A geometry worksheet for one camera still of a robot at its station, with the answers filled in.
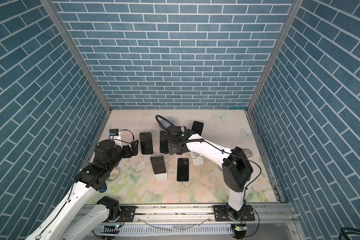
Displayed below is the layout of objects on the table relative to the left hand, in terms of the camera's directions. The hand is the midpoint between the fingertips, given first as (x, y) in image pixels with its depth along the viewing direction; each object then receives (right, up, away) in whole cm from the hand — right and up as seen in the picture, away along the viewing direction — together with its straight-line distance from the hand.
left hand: (131, 141), depth 76 cm
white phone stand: (+35, -13, +16) cm, 41 cm away
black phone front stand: (+13, -13, +5) cm, 19 cm away
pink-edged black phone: (+14, -2, +16) cm, 21 cm away
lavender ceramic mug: (+12, +9, +35) cm, 38 cm away
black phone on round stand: (+35, +7, +21) cm, 41 cm away
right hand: (+23, -5, +11) cm, 25 cm away
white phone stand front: (+13, -22, +10) cm, 28 cm away
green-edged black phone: (+26, -18, +11) cm, 34 cm away
